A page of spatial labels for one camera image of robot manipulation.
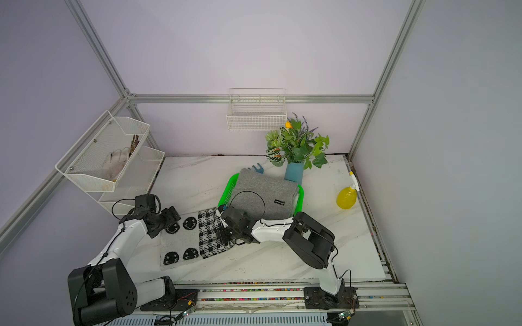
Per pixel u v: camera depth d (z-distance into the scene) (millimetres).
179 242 839
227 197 925
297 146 819
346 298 731
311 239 492
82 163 673
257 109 952
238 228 691
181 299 728
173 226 882
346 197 994
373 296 753
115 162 777
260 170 1126
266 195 928
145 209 663
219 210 814
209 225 881
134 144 811
